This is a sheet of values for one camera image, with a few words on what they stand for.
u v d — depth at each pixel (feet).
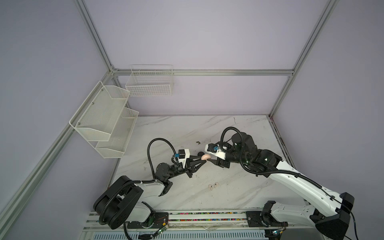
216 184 2.80
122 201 1.42
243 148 1.61
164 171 1.99
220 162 1.92
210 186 2.75
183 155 2.00
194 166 2.24
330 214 1.30
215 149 1.79
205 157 2.21
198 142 3.42
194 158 2.24
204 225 2.40
